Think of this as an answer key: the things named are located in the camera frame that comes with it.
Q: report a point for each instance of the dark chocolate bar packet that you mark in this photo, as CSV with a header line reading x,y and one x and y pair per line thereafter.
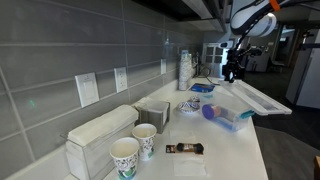
x,y
186,147

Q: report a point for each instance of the white wall outlet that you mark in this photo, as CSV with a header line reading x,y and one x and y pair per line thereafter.
x,y
163,66
121,79

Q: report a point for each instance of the white tall cabinet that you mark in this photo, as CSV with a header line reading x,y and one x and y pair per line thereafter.
x,y
306,83

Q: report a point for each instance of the blue patterned paper plate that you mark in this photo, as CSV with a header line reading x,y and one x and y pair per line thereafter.
x,y
186,108

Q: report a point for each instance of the acrylic holder with white napkins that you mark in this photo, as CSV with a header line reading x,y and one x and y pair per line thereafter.
x,y
100,126

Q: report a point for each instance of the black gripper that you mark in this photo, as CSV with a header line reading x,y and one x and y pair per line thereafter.
x,y
235,58

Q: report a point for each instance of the overhead cabinet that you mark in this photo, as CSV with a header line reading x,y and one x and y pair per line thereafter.
x,y
193,10

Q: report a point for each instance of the stack of paper cups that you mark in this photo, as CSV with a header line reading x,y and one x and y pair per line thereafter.
x,y
185,73

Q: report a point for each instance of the translucent plastic sheet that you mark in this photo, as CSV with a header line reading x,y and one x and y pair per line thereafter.
x,y
188,166

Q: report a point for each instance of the blue flat packet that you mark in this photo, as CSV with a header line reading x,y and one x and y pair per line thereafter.
x,y
201,87

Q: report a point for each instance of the small white box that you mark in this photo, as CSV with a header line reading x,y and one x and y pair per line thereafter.
x,y
153,113

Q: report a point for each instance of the patterned paper cup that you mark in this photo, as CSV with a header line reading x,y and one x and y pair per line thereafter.
x,y
125,156
145,140

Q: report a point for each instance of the brown wooden panel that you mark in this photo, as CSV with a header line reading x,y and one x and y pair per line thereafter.
x,y
317,168

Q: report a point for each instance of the white door with glass panes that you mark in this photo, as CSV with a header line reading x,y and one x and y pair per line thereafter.
x,y
213,60

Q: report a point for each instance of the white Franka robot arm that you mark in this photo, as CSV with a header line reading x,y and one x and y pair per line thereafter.
x,y
256,23

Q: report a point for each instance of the white blank wall plate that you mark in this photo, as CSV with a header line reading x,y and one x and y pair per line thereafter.
x,y
87,89

